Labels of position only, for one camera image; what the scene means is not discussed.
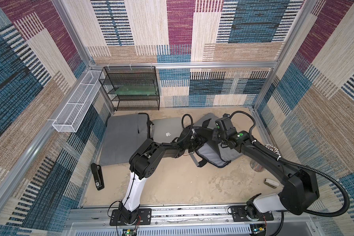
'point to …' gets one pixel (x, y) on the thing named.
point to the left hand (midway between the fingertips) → (208, 141)
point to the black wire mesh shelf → (131, 75)
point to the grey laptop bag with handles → (211, 153)
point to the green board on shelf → (135, 89)
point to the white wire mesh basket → (70, 117)
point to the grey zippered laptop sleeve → (123, 133)
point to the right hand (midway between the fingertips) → (218, 134)
